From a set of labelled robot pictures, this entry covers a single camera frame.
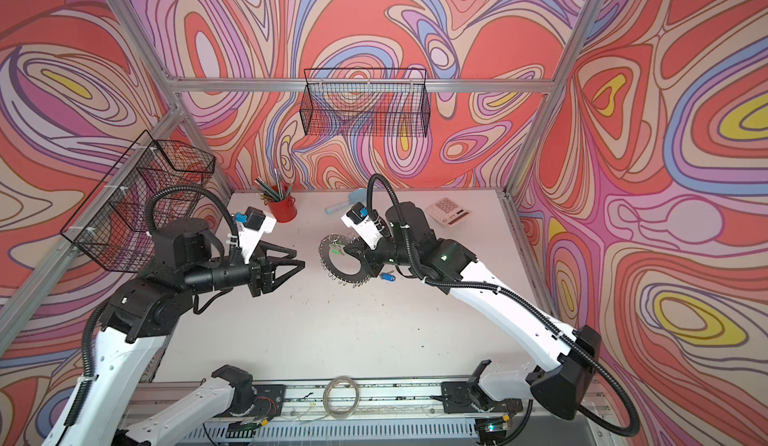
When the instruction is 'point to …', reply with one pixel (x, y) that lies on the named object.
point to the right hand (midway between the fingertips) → (354, 254)
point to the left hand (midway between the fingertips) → (301, 257)
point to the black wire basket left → (112, 227)
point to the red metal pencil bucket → (284, 210)
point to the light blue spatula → (358, 195)
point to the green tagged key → (335, 251)
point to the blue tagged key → (387, 277)
